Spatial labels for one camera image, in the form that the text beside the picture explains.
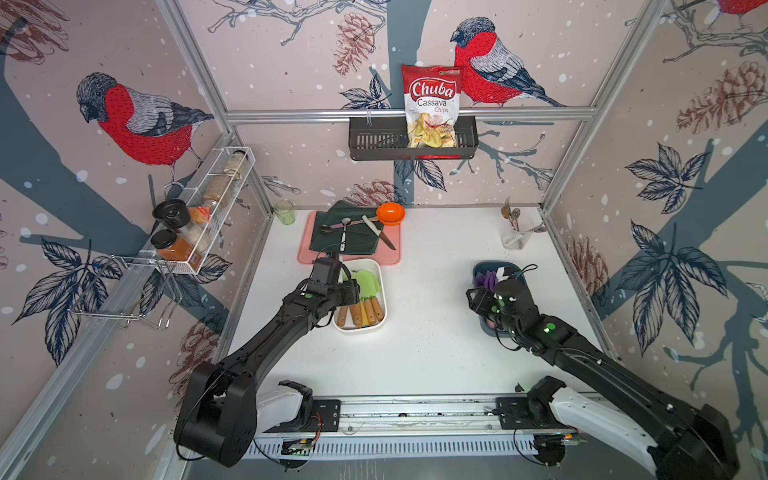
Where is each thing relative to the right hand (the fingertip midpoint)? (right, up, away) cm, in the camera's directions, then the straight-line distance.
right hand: (470, 292), depth 82 cm
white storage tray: (-27, +6, +14) cm, 31 cm away
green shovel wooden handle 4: (-38, -9, +8) cm, 39 cm away
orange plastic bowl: (-22, +24, +34) cm, 47 cm away
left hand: (-33, +2, +5) cm, 33 cm away
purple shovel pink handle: (+9, +1, +13) cm, 16 cm away
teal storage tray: (+18, +4, +16) cm, 25 cm away
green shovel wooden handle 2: (-32, +1, +16) cm, 36 cm away
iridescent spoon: (-47, +18, +32) cm, 60 cm away
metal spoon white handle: (-40, +12, +26) cm, 50 cm away
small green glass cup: (-66, +26, +37) cm, 80 cm away
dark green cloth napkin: (-41, +18, +32) cm, 55 cm away
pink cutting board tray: (-26, +10, +26) cm, 38 cm away
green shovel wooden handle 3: (-33, -8, +6) cm, 34 cm away
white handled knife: (-28, +17, +32) cm, 46 cm away
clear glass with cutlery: (+22, +15, +23) cm, 35 cm away
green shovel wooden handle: (-28, -1, +14) cm, 31 cm away
